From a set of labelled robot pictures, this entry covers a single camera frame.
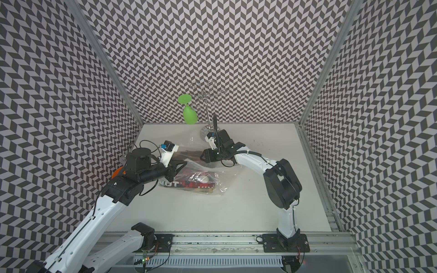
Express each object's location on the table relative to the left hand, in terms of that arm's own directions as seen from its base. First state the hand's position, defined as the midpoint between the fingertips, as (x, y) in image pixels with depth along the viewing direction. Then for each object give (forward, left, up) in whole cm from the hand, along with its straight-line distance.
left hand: (184, 164), depth 70 cm
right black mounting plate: (-25, -37, -24) cm, 51 cm away
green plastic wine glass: (+34, +3, -3) cm, 34 cm away
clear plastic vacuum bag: (+4, -16, -17) cm, 23 cm away
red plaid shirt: (0, -1, -14) cm, 14 cm away
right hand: (+11, -6, -13) cm, 18 cm away
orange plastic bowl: (+8, +44, -22) cm, 50 cm away
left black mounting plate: (-25, +9, -22) cm, 35 cm away
